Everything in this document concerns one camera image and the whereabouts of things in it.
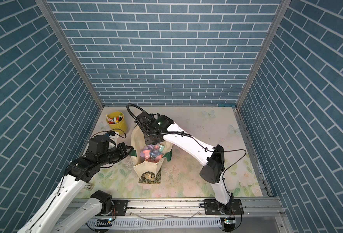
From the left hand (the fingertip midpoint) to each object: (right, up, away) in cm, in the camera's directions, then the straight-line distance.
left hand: (138, 148), depth 72 cm
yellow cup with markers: (-20, +13, +21) cm, 32 cm away
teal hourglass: (+9, -3, +17) cm, 20 cm away
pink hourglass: (+9, -7, +7) cm, 13 cm away
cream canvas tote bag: (+4, -16, +8) cm, 18 cm away
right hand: (+7, +4, +4) cm, 9 cm away
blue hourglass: (+6, -6, +17) cm, 19 cm away
